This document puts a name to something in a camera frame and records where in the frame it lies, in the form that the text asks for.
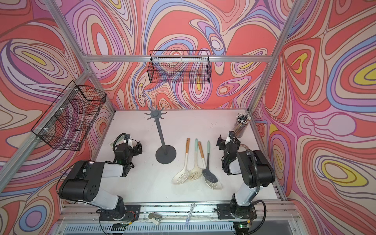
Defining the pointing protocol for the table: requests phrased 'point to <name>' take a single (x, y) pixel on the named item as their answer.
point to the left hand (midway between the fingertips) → (134, 142)
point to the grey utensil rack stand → (166, 154)
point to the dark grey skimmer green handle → (206, 173)
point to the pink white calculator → (112, 143)
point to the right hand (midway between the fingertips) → (228, 139)
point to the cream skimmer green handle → (197, 172)
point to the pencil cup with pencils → (242, 121)
